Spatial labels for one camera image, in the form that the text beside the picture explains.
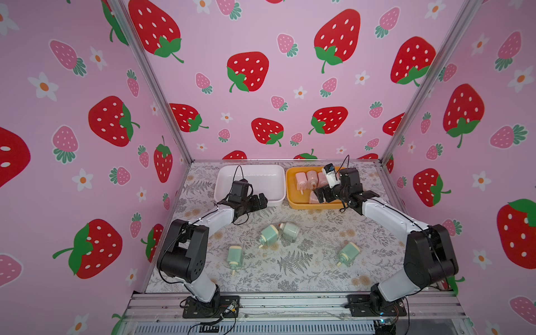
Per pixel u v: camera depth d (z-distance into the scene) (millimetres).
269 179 1134
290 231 854
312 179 1039
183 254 459
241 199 736
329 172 788
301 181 1032
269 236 845
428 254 445
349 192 692
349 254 798
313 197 948
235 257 784
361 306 729
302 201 1026
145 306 746
